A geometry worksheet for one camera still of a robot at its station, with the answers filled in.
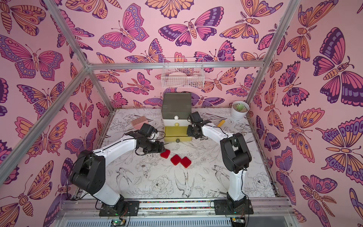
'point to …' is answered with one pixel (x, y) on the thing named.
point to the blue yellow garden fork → (221, 122)
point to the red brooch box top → (165, 154)
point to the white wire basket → (180, 73)
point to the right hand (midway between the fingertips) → (187, 133)
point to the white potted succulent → (239, 109)
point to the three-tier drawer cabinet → (176, 113)
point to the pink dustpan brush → (138, 123)
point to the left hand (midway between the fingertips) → (162, 149)
